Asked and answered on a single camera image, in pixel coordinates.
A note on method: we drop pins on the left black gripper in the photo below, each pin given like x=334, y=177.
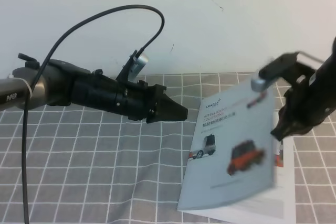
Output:
x=137, y=101

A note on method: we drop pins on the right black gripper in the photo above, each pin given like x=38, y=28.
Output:
x=303, y=110

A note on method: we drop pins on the white logistics brochure book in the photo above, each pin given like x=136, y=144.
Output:
x=237, y=172

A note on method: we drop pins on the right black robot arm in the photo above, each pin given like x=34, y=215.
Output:
x=323, y=78

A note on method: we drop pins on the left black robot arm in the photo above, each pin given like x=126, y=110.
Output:
x=63, y=83

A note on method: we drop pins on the grey white-checked tablecloth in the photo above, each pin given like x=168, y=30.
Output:
x=89, y=166

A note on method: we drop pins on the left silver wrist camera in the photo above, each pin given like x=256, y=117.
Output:
x=132, y=67

